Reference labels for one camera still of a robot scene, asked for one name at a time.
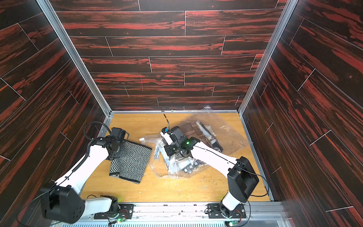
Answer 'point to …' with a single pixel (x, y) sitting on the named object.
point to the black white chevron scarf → (133, 166)
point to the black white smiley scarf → (195, 164)
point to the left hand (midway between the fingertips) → (119, 153)
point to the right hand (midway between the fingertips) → (169, 144)
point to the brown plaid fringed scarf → (191, 129)
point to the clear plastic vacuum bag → (234, 141)
